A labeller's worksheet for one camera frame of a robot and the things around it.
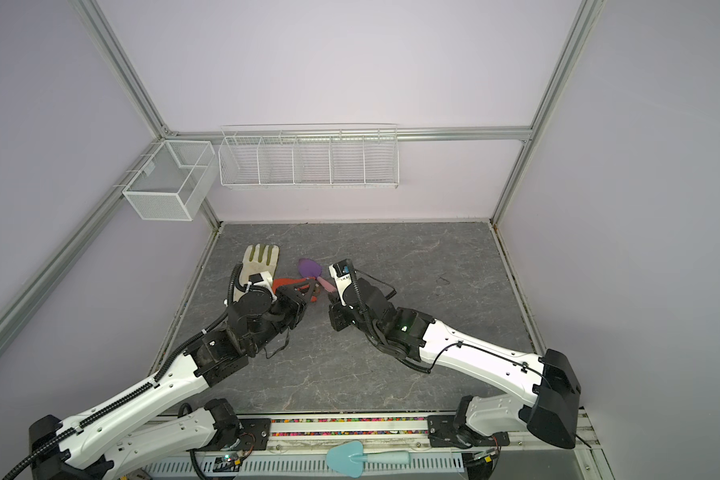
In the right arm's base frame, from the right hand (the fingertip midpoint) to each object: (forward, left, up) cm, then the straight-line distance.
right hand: (329, 298), depth 71 cm
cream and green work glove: (+31, +32, -23) cm, 50 cm away
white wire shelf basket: (+51, +11, +6) cm, 53 cm away
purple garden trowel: (+27, +13, -26) cm, 40 cm away
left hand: (+1, +2, +3) cm, 4 cm away
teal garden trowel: (-29, -4, -23) cm, 38 cm away
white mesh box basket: (+44, +56, +1) cm, 72 cm away
